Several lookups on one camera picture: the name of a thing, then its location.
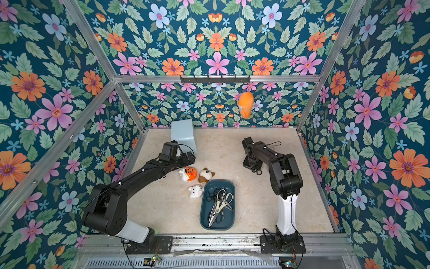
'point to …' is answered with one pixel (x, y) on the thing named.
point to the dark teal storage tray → (225, 219)
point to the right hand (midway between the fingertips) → (251, 167)
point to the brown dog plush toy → (205, 175)
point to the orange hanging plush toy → (246, 103)
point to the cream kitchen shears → (219, 205)
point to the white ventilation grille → (185, 263)
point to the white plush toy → (195, 191)
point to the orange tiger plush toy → (188, 174)
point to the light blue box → (182, 133)
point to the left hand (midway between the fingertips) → (191, 157)
